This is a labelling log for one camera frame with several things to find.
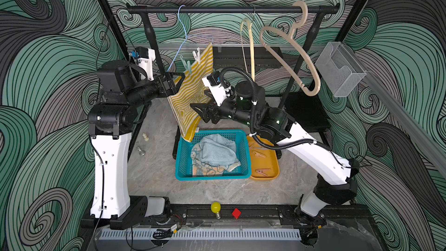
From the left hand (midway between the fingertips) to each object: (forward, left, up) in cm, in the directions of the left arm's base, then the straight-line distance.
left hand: (175, 74), depth 54 cm
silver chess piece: (-2, +28, -52) cm, 59 cm away
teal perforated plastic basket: (-10, +4, -49) cm, 50 cm away
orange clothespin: (-3, -35, -50) cm, 62 cm away
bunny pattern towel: (-12, -5, -49) cm, 50 cm away
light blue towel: (-5, -13, -43) cm, 45 cm away
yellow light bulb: (-29, -13, -49) cm, 58 cm away
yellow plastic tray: (-8, -38, -51) cm, 64 cm away
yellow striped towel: (+6, 0, -18) cm, 19 cm away
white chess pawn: (+7, +28, -51) cm, 58 cm away
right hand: (-6, -7, -5) cm, 10 cm away
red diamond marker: (-30, -22, -50) cm, 63 cm away
